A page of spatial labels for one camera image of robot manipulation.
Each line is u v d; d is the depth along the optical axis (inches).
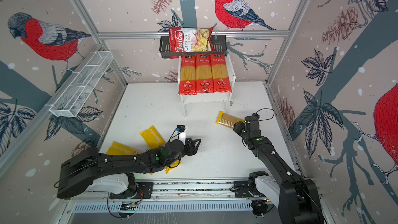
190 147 27.1
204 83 28.3
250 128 25.4
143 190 28.8
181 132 27.4
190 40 34.4
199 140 30.2
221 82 28.1
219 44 37.4
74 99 28.6
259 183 24.8
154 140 34.8
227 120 38.3
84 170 16.4
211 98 35.3
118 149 33.7
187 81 28.6
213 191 29.4
